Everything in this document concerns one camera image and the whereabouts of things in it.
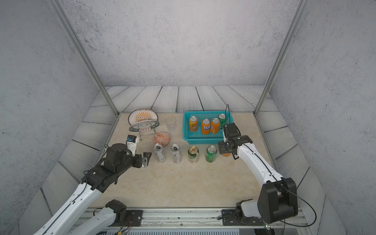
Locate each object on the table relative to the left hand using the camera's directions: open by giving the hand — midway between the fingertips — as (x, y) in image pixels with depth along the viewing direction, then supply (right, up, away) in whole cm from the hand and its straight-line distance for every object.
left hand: (145, 152), depth 75 cm
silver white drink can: (+5, -1, +10) cm, 11 cm away
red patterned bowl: (+3, +4, +27) cm, 28 cm away
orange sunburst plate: (-10, +21, +24) cm, 33 cm away
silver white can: (+15, -4, +10) cm, 18 cm away
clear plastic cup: (+8, +16, +33) cm, 38 cm away
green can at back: (+44, +19, +28) cm, 56 cm away
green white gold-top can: (+24, -2, +12) cm, 27 cm away
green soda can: (+35, -2, +12) cm, 37 cm away
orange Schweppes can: (+44, -4, +14) cm, 47 cm away
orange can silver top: (+39, +13, +26) cm, 49 cm away
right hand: (+44, +2, +10) cm, 45 cm away
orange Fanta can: (+33, +13, +25) cm, 43 cm away
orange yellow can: (+24, +14, +27) cm, 39 cm away
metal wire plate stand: (-10, +8, +34) cm, 36 cm away
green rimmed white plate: (-10, +13, +27) cm, 31 cm away
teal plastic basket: (+28, +4, +30) cm, 41 cm away
